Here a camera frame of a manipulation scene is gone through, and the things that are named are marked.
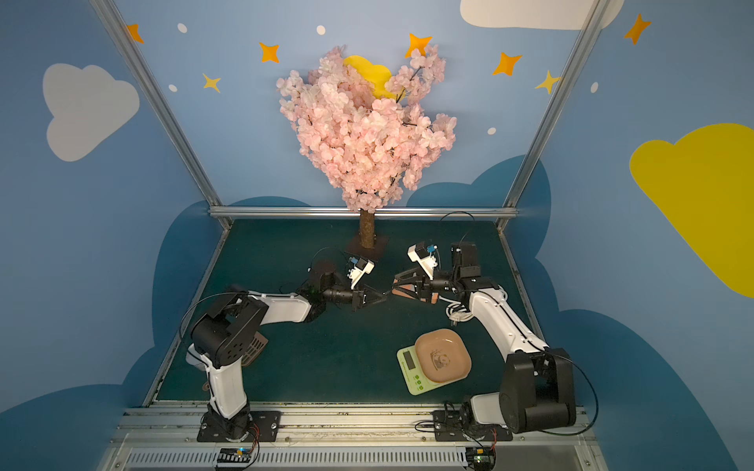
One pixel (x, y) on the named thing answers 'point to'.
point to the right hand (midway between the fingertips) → (400, 279)
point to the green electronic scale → (415, 381)
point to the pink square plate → (443, 355)
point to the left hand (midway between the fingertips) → (387, 294)
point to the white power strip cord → (457, 312)
